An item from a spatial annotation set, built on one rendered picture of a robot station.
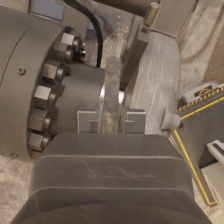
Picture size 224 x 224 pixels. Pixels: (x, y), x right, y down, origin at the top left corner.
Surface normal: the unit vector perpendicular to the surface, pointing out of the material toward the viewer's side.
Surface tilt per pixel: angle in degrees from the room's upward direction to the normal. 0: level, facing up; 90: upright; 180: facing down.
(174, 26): 22
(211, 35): 0
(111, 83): 4
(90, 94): 33
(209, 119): 0
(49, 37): 53
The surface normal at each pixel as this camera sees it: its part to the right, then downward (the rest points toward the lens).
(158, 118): 0.11, 0.01
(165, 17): -0.12, 0.67
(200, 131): -0.01, 0.36
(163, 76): 0.18, -0.25
